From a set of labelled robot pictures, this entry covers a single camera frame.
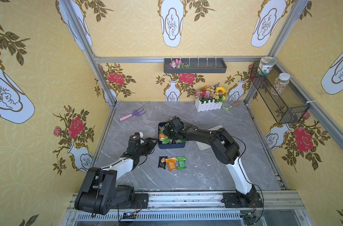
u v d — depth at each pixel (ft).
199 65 3.03
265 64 2.79
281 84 2.35
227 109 3.79
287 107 2.62
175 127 2.57
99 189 1.53
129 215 2.38
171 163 2.85
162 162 2.86
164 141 3.12
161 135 3.20
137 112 3.79
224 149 1.85
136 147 2.32
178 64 2.88
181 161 2.85
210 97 3.42
